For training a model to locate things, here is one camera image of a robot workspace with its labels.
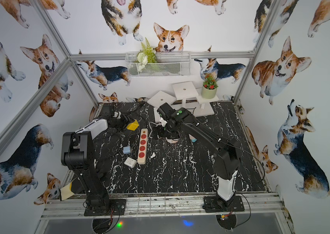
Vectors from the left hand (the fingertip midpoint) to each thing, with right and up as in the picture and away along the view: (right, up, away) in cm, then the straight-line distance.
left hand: (132, 119), depth 99 cm
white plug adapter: (+2, -26, -11) cm, 28 cm away
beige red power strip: (+8, -18, -5) cm, 20 cm away
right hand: (+20, -10, -21) cm, 30 cm away
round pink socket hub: (+27, -14, -4) cm, 31 cm away
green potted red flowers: (+51, +20, -4) cm, 55 cm away
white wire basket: (+24, +35, -6) cm, 43 cm away
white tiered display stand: (+34, +16, 0) cm, 38 cm away
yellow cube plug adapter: (+1, -4, -3) cm, 6 cm away
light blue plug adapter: (-2, -19, -6) cm, 21 cm away
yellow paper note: (-30, -38, -21) cm, 53 cm away
